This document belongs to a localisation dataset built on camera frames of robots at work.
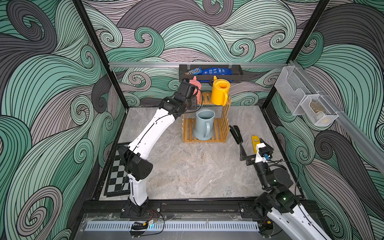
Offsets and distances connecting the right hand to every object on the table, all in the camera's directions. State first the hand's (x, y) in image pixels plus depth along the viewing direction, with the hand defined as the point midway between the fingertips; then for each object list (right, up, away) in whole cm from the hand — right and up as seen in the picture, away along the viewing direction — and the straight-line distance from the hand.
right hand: (253, 142), depth 68 cm
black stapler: (+3, +1, +34) cm, 34 cm away
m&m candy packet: (-27, +41, +23) cm, 54 cm away
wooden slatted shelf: (-7, +6, +38) cm, 39 cm away
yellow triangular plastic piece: (+15, -4, +32) cm, 35 cm away
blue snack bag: (-14, +41, +24) cm, 50 cm away
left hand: (-29, +22, +8) cm, 37 cm away
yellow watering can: (-14, +24, +8) cm, 29 cm away
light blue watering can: (-21, +5, +18) cm, 28 cm away
